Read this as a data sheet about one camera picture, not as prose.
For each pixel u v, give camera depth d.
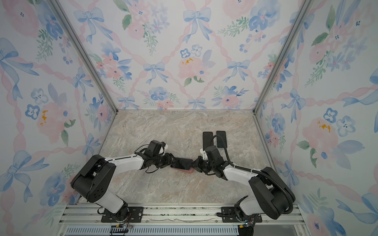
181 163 0.91
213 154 0.69
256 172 0.48
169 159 0.82
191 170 0.86
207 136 1.07
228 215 0.73
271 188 0.48
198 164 0.76
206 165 0.75
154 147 0.73
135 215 0.73
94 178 0.49
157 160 0.78
